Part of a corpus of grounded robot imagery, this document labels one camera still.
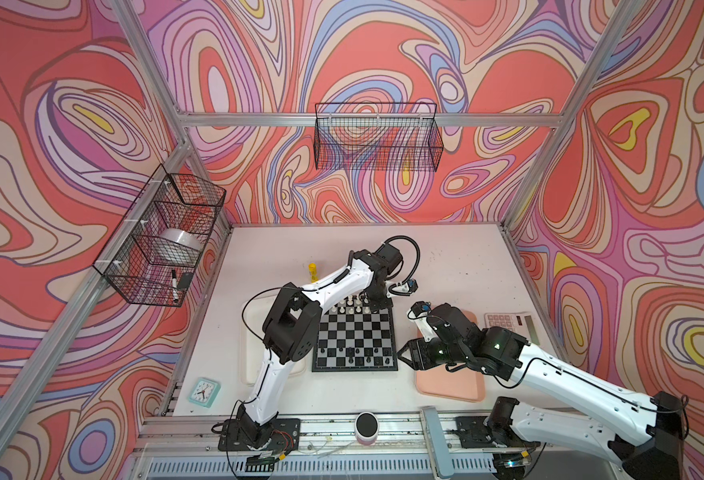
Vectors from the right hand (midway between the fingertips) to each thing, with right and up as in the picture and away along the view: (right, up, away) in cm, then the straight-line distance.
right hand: (409, 360), depth 73 cm
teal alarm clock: (-54, -11, +6) cm, 55 cm away
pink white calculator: (+38, +5, +18) cm, 42 cm away
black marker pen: (-58, +19, -1) cm, 61 cm away
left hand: (-4, +12, +19) cm, 23 cm away
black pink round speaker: (-11, -15, -2) cm, 18 cm away
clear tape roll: (-55, +29, -4) cm, 62 cm away
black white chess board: (-14, +1, +15) cm, 21 cm away
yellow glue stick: (-27, +21, +19) cm, 39 cm away
